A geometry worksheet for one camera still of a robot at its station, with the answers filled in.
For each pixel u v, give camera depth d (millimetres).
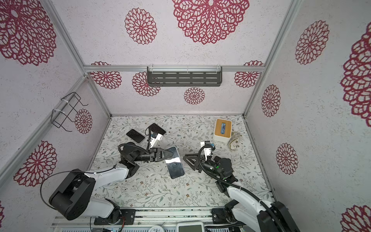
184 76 930
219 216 734
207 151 671
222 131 1082
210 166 649
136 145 564
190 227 675
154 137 699
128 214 753
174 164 685
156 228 679
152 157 650
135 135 1088
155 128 1112
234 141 1001
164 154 695
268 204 448
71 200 426
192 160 729
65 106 768
